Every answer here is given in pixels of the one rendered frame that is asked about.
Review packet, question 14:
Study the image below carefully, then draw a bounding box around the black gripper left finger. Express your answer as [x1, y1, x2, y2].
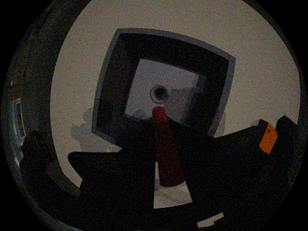
[67, 123, 157, 209]

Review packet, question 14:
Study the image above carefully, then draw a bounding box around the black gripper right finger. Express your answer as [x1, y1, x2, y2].
[169, 120, 259, 202]

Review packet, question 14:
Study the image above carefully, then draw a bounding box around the dark red peg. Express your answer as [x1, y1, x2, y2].
[152, 106, 185, 187]

